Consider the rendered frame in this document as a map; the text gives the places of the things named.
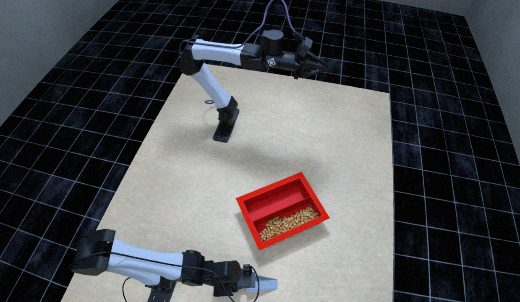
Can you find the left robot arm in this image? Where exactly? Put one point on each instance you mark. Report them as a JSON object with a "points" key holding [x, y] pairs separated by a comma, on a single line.
{"points": [[251, 56]]}

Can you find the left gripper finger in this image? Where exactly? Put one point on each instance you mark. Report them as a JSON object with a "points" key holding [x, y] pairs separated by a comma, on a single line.
{"points": [[308, 63], [311, 55]]}

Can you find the red divided box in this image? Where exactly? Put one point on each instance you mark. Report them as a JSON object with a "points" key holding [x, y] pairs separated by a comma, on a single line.
{"points": [[282, 198]]}

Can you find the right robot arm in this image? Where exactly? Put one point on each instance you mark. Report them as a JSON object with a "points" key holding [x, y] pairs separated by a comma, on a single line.
{"points": [[156, 270]]}

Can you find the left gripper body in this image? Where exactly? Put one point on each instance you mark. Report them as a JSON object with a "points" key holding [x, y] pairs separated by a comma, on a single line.
{"points": [[294, 62]]}

